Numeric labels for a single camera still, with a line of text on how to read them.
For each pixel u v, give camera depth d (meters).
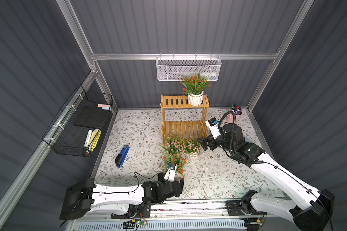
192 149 0.81
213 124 0.63
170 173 0.68
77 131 0.73
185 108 0.86
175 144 0.82
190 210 0.75
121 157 0.91
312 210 0.38
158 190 0.58
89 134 0.71
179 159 0.77
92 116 0.76
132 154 0.94
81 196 0.48
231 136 0.53
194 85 0.74
